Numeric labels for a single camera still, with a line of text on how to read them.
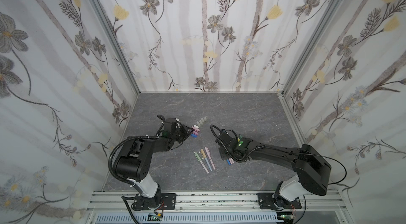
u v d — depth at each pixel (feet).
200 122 3.38
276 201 2.16
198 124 3.33
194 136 3.16
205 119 3.42
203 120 3.42
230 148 2.13
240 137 3.21
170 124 2.45
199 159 2.88
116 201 2.46
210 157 2.89
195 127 3.31
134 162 1.56
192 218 2.30
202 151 2.96
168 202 2.41
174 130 2.63
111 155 1.47
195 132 3.21
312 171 1.42
